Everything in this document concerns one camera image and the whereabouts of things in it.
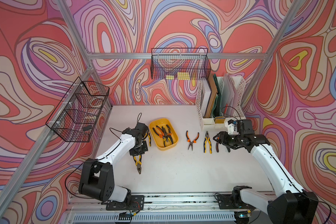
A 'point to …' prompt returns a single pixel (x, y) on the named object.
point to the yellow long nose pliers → (150, 139)
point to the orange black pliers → (162, 135)
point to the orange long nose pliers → (188, 140)
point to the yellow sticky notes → (181, 75)
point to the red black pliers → (217, 147)
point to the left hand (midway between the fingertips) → (143, 152)
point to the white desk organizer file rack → (202, 99)
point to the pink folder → (233, 105)
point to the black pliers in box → (168, 135)
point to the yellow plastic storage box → (159, 142)
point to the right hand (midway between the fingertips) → (217, 143)
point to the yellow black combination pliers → (207, 137)
